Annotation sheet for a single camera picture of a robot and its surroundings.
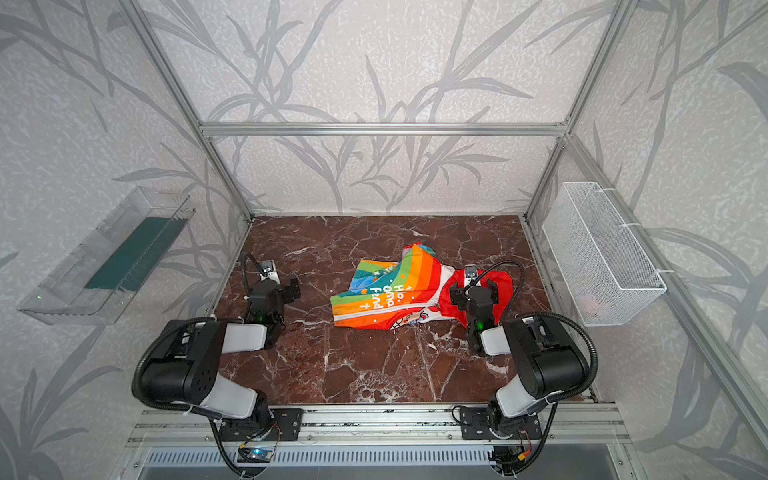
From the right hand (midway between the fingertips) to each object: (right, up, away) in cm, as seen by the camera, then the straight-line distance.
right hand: (475, 272), depth 94 cm
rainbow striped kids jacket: (-19, -5, +2) cm, 20 cm away
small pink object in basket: (+23, -6, -22) cm, 32 cm away
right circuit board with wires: (+2, -42, -24) cm, 48 cm away
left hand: (-62, +2, -1) cm, 62 cm away
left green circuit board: (-58, -41, -23) cm, 75 cm away
